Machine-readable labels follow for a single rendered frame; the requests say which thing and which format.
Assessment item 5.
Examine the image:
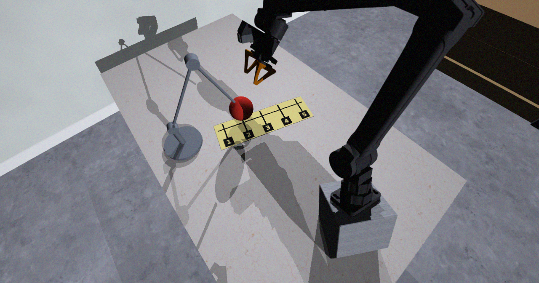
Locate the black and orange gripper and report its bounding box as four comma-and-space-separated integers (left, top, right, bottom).
244, 38, 280, 85

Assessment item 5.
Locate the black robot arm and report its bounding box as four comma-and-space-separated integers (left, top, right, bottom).
237, 0, 484, 217

